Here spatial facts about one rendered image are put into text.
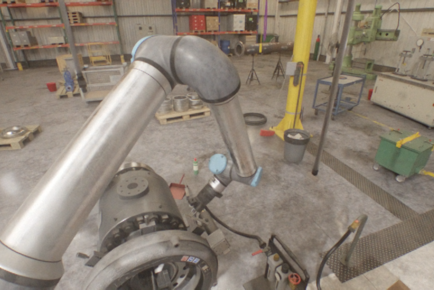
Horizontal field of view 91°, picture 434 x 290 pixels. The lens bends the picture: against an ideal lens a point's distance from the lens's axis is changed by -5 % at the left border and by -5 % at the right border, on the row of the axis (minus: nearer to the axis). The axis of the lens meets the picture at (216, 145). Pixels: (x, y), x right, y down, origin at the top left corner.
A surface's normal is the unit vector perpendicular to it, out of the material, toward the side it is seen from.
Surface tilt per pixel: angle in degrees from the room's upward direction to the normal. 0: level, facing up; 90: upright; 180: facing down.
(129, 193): 0
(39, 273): 62
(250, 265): 0
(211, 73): 81
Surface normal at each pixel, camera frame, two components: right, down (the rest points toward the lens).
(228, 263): -0.01, -0.88
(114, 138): 0.69, 0.01
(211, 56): 0.39, -0.16
